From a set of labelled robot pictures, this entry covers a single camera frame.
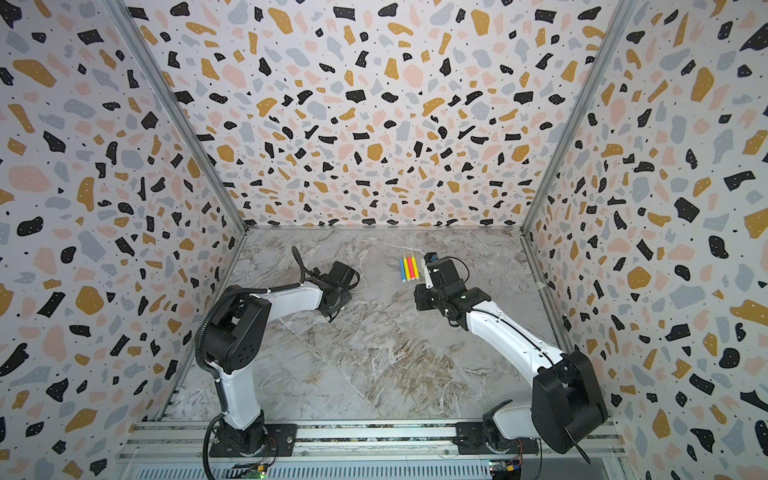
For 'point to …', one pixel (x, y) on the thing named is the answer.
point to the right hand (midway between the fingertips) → (414, 286)
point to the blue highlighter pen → (403, 276)
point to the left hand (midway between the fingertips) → (344, 293)
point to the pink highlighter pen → (411, 268)
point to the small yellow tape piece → (540, 285)
